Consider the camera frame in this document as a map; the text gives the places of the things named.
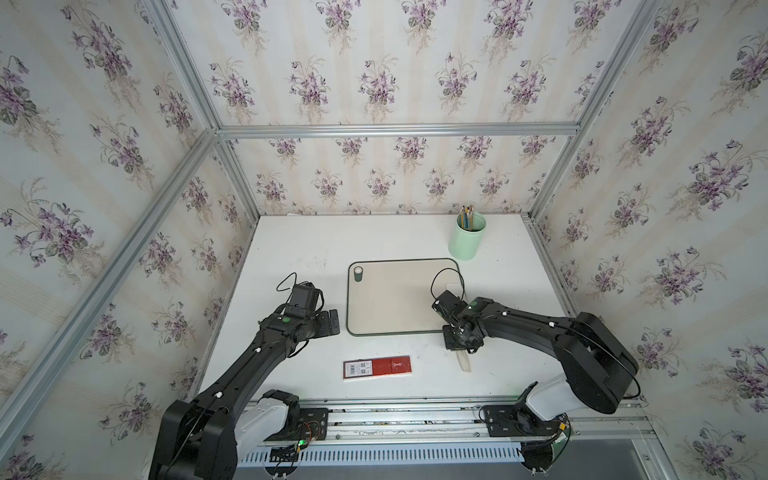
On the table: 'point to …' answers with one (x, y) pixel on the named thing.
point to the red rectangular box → (377, 368)
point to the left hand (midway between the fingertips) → (327, 324)
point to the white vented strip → (383, 454)
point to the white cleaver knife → (464, 360)
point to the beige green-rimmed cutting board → (395, 296)
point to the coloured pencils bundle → (466, 217)
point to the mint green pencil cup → (467, 245)
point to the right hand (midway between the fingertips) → (457, 343)
